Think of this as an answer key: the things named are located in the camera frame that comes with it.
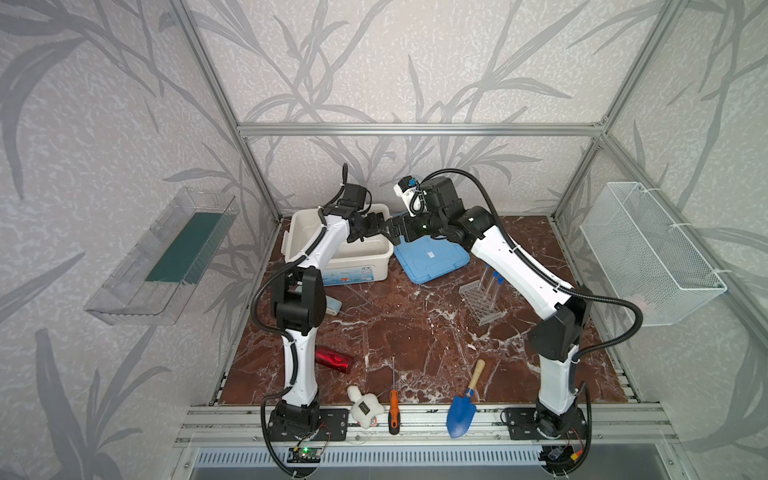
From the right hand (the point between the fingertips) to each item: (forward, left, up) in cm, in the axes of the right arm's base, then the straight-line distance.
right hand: (394, 214), depth 78 cm
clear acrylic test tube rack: (-10, -27, -30) cm, 41 cm away
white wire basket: (-22, -56, +3) cm, 60 cm away
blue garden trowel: (-41, -17, -31) cm, 54 cm away
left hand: (+12, +6, -15) cm, 20 cm away
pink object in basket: (-21, -60, -10) cm, 64 cm away
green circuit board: (-50, +22, -32) cm, 63 cm away
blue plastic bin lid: (+9, -11, -32) cm, 35 cm away
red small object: (-29, +17, -27) cm, 43 cm away
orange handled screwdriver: (-42, 0, -29) cm, 51 cm away
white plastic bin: (-4, +12, -17) cm, 22 cm away
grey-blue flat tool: (-13, +20, -27) cm, 36 cm away
